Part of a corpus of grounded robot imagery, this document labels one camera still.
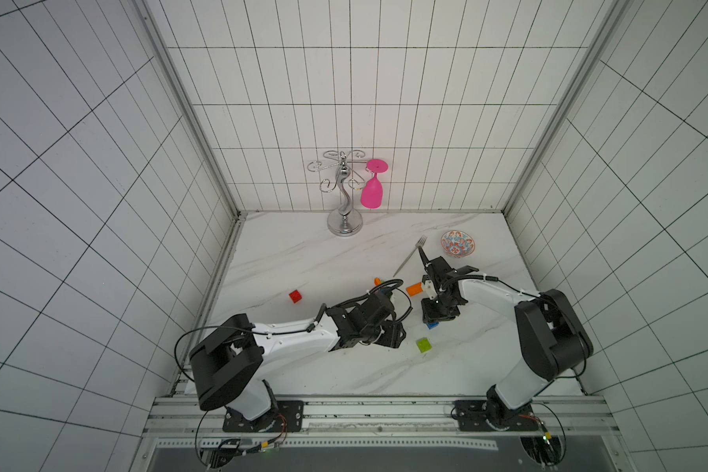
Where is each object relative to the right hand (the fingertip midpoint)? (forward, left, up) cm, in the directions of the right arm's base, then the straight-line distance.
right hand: (428, 312), depth 92 cm
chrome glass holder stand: (+37, +31, +1) cm, 48 cm away
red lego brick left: (+3, +44, +1) cm, 44 cm away
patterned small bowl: (+28, -13, +2) cm, 31 cm away
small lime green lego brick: (-10, +2, 0) cm, 11 cm away
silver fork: (+29, +1, 0) cm, 29 cm away
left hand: (-11, +13, +6) cm, 18 cm away
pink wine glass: (+36, +20, +19) cm, 45 cm away
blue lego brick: (-5, -1, +1) cm, 5 cm away
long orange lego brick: (+7, +4, +2) cm, 9 cm away
